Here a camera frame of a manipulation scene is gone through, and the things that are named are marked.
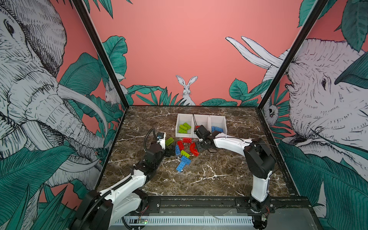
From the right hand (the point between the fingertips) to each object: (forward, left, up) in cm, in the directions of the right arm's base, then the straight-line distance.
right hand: (199, 144), depth 94 cm
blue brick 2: (-14, +12, -2) cm, 19 cm away
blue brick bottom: (+14, -13, -2) cm, 20 cm away
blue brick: (-3, +15, -3) cm, 15 cm away
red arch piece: (-2, +5, -3) cm, 6 cm away
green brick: (+3, +21, -2) cm, 21 cm away
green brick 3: (+16, +8, -1) cm, 18 cm away
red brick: (+5, +8, -2) cm, 10 cm away
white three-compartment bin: (+19, -7, +2) cm, 20 cm away
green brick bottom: (+14, +12, -2) cm, 18 cm away
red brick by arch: (+2, +13, -3) cm, 13 cm away
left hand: (-3, +18, +11) cm, 22 cm away
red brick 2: (+14, +1, +1) cm, 14 cm away
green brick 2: (-5, +11, -2) cm, 12 cm away
